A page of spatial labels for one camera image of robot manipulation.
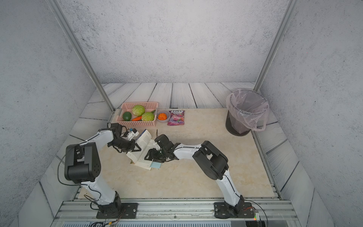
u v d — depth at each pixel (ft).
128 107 3.89
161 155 2.57
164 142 2.45
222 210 2.38
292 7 2.30
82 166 1.57
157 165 2.86
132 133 2.85
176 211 2.43
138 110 3.65
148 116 3.50
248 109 3.27
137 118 3.65
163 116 3.54
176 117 3.68
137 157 2.89
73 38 2.66
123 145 2.60
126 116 3.65
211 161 1.78
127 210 2.38
